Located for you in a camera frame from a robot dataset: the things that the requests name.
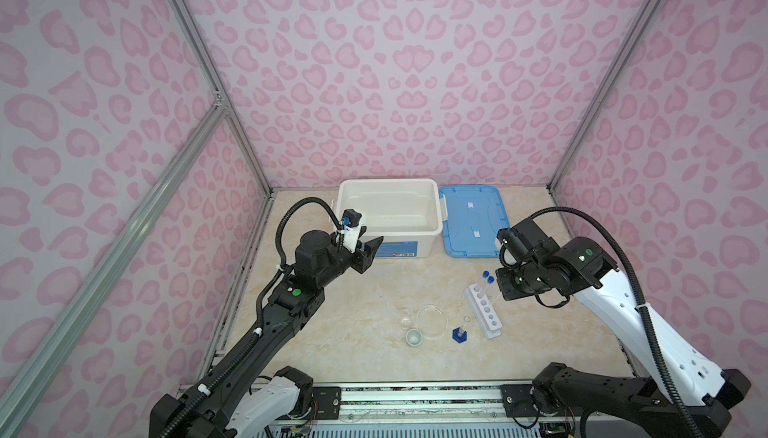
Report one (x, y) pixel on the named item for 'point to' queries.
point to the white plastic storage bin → (406, 213)
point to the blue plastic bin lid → (475, 216)
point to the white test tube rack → (483, 312)
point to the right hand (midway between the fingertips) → (504, 285)
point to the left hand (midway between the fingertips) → (374, 228)
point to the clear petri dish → (432, 320)
